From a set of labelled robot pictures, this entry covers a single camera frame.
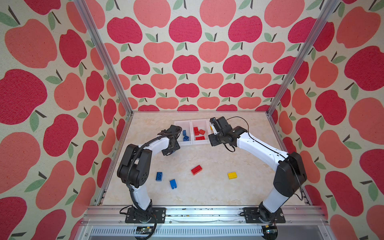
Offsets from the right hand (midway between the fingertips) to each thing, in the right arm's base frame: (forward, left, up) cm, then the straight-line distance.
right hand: (217, 136), depth 88 cm
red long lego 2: (+6, +10, -12) cm, 17 cm away
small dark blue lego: (+5, +20, -11) cm, 24 cm away
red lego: (+13, +14, -13) cm, 23 cm away
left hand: (-4, +26, -12) cm, 29 cm away
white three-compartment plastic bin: (+14, +19, -8) cm, 25 cm away
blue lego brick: (-23, +33, -14) cm, 42 cm away
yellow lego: (-17, -10, -14) cm, 25 cm away
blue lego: (+12, +22, -14) cm, 29 cm away
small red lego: (+13, +10, -14) cm, 22 cm away
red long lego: (-16, +11, -13) cm, 24 cm away
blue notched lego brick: (-26, +23, -13) cm, 37 cm away
